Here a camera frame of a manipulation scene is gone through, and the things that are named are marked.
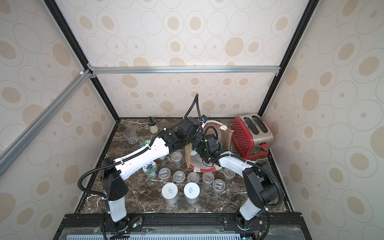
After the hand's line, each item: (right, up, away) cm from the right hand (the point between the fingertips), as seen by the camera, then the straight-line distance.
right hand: (200, 148), depth 92 cm
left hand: (+1, +11, -14) cm, 18 cm away
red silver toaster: (+30, +8, -6) cm, 31 cm away
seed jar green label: (-15, -5, 0) cm, 16 cm away
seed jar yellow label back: (+16, -14, -6) cm, 22 cm away
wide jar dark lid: (-5, -20, -17) cm, 27 cm away
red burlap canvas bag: (-3, -7, -2) cm, 8 cm away
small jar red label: (-21, -14, -7) cm, 26 cm away
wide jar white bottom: (-16, -20, -17) cm, 31 cm away
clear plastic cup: (-49, +8, +15) cm, 52 cm away
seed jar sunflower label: (-36, +3, +3) cm, 36 cm away
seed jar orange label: (-12, -15, -8) cm, 21 cm away
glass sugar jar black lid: (-34, +15, +14) cm, 39 cm away
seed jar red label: (+4, -16, -8) cm, 18 cm away
